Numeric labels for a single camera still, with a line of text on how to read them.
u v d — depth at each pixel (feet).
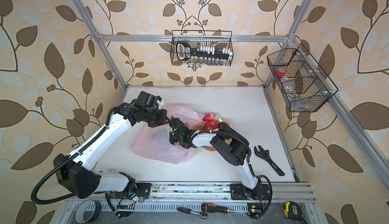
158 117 2.22
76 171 1.27
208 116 3.05
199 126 2.97
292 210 2.20
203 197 2.42
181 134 2.32
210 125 2.89
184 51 2.77
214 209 2.23
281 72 2.64
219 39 2.99
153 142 2.59
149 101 2.00
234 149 1.67
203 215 2.19
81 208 2.31
